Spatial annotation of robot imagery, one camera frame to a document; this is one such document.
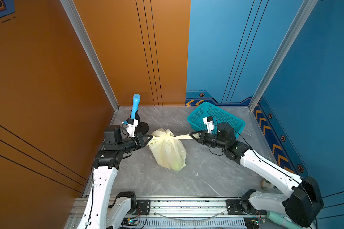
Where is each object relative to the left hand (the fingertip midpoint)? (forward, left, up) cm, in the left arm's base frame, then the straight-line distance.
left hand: (152, 135), depth 70 cm
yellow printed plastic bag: (-6, -9, -7) cm, 13 cm away
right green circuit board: (-32, -51, -28) cm, 67 cm away
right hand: (+3, -20, -3) cm, 20 cm away
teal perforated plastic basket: (+35, -40, -25) cm, 59 cm away
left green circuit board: (-33, +11, -29) cm, 45 cm away
